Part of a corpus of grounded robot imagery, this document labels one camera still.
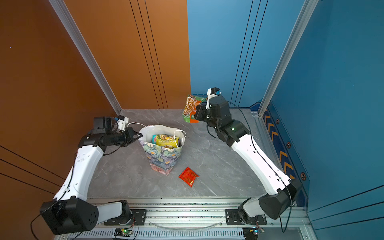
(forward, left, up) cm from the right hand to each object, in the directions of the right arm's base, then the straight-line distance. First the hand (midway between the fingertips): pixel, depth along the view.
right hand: (193, 106), depth 68 cm
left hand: (-4, +27, -14) cm, 31 cm away
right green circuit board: (-43, -29, -40) cm, 65 cm away
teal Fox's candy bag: (-2, +24, -23) cm, 33 cm away
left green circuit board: (-44, +35, -41) cm, 69 cm away
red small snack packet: (-17, +4, -39) cm, 43 cm away
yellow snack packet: (-4, +16, -21) cm, 26 cm away
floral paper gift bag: (-15, +16, -23) cm, 32 cm away
